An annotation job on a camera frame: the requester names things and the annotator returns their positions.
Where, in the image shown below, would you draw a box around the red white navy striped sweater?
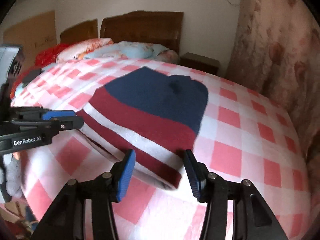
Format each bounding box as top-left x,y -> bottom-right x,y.
77,67 -> 208,189

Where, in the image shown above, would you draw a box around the dark folded cloth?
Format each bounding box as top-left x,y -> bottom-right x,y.
22,69 -> 43,86

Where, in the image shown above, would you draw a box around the red dotted blanket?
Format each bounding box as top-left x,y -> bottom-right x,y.
34,43 -> 70,67

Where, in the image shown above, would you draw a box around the pink floral pillow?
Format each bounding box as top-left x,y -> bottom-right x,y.
55,38 -> 113,63

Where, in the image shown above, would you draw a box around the light blue floral pillow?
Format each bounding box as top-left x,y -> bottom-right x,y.
83,41 -> 168,59

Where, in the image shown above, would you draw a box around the small dark wooden headboard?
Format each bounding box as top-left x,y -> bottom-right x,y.
60,19 -> 98,44

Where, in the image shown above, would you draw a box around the large dark wooden headboard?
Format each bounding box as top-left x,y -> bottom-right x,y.
100,10 -> 184,53

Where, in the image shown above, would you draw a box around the dark wooden nightstand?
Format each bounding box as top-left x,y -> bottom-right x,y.
180,53 -> 220,75

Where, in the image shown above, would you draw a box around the floral pink curtain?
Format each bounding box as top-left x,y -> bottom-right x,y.
224,0 -> 320,170

